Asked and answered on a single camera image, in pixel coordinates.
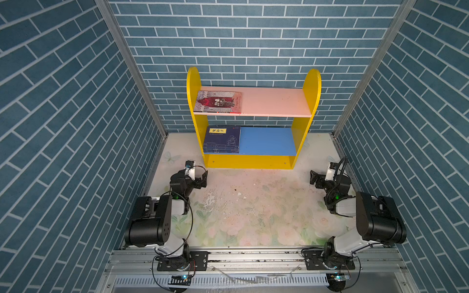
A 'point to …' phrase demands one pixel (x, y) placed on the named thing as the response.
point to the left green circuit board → (180, 279)
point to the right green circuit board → (336, 281)
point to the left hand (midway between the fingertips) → (202, 169)
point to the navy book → (222, 140)
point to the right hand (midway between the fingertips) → (322, 172)
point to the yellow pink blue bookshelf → (253, 127)
